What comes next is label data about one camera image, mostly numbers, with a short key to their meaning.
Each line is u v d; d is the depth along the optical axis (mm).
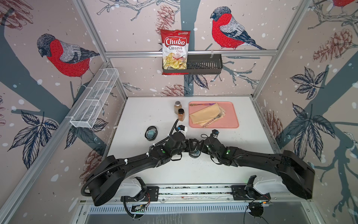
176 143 619
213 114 1076
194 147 757
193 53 947
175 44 827
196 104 1141
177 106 1035
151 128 981
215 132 777
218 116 1070
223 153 643
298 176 424
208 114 1076
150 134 952
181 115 997
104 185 411
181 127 746
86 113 713
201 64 1070
